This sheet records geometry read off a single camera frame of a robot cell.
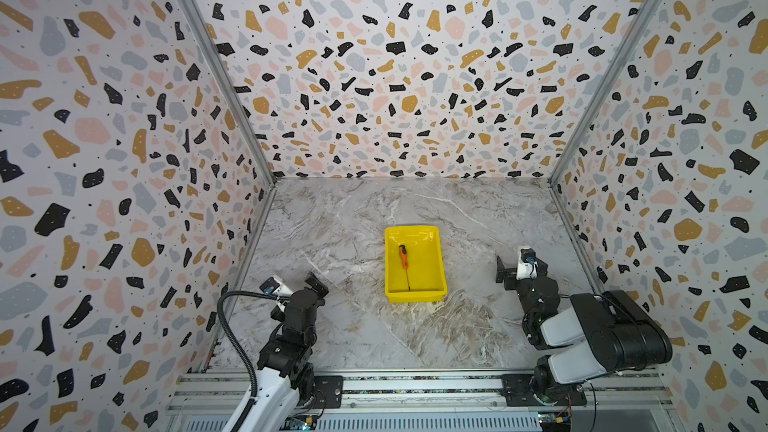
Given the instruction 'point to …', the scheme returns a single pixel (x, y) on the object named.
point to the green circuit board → (299, 423)
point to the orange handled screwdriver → (404, 259)
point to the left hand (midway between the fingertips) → (304, 280)
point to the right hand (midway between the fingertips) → (514, 250)
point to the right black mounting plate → (517, 392)
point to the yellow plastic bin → (426, 274)
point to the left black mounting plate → (328, 391)
